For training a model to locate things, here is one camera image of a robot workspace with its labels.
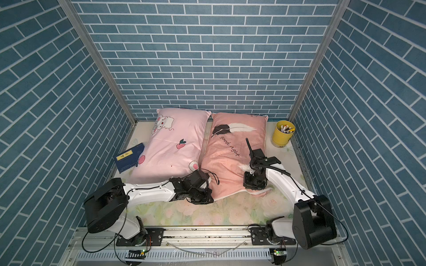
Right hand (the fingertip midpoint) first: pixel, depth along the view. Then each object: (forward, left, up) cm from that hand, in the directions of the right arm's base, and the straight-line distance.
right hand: (247, 186), depth 83 cm
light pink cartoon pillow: (+18, +42, +5) cm, 46 cm away
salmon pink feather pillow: (+16, +12, +4) cm, 21 cm away
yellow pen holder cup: (+34, -22, +7) cm, 41 cm away
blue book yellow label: (+15, +71, -5) cm, 73 cm away
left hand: (-9, +14, -2) cm, 17 cm away
